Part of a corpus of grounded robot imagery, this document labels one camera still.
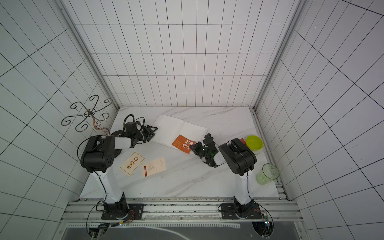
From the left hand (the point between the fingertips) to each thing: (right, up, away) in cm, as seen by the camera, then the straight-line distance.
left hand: (156, 132), depth 101 cm
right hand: (+24, -7, -4) cm, 25 cm away
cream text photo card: (+2, -20, -13) cm, 24 cm away
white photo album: (+8, +1, +6) cm, 10 cm away
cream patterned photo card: (-13, -19, -12) cm, 26 cm away
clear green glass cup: (+72, -23, -13) cm, 76 cm away
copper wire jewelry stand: (-28, +12, -26) cm, 40 cm away
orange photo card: (+19, -7, -3) cm, 20 cm away
